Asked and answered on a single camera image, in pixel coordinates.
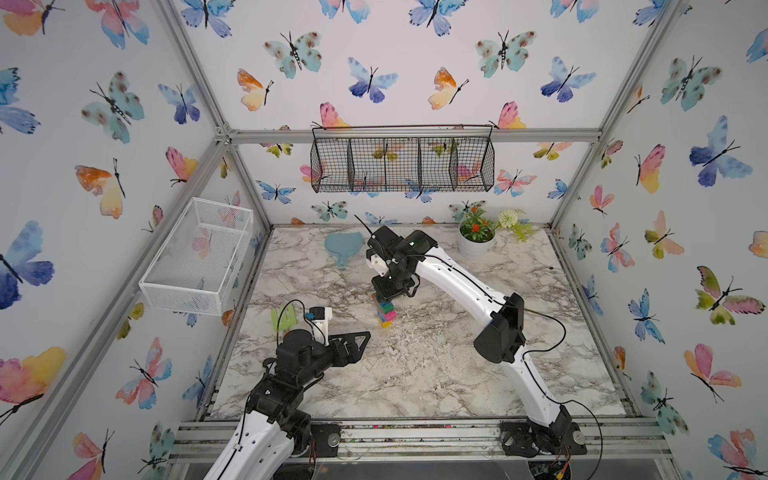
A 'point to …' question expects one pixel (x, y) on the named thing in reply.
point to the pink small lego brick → (391, 316)
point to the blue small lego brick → (384, 304)
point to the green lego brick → (388, 307)
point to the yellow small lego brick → (386, 324)
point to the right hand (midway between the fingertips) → (383, 295)
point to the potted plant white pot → (477, 232)
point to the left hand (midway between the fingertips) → (361, 335)
